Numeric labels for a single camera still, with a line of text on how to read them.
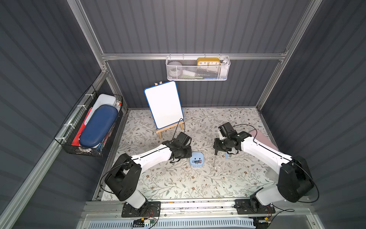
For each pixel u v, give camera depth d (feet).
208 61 2.86
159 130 3.18
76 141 2.14
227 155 3.06
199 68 2.97
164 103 2.86
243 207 2.40
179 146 2.23
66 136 1.99
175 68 2.70
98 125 2.21
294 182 1.40
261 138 3.33
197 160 2.90
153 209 2.39
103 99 2.55
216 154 2.77
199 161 2.84
